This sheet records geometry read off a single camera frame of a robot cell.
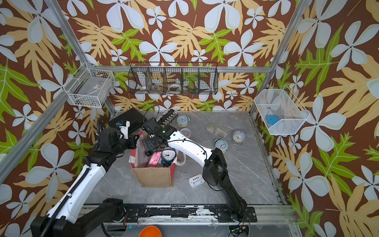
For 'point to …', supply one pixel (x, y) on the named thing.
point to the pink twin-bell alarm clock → (154, 159)
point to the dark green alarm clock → (168, 155)
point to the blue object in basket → (272, 119)
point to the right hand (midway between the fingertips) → (150, 141)
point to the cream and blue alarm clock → (182, 121)
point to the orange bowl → (150, 231)
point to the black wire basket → (173, 78)
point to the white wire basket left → (91, 87)
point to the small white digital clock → (196, 180)
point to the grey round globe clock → (238, 137)
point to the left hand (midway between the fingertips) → (138, 133)
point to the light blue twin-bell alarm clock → (222, 144)
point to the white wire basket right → (281, 111)
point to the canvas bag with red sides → (151, 177)
